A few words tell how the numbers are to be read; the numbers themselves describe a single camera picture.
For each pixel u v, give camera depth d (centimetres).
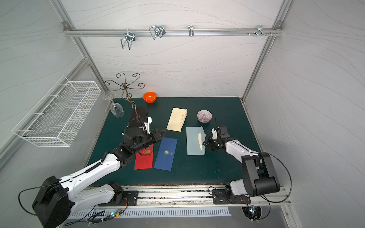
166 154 90
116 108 86
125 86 86
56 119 69
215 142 78
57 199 39
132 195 74
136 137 59
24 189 38
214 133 86
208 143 80
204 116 108
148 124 70
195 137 98
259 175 44
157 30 77
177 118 108
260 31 76
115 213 69
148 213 70
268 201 43
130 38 78
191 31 78
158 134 70
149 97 119
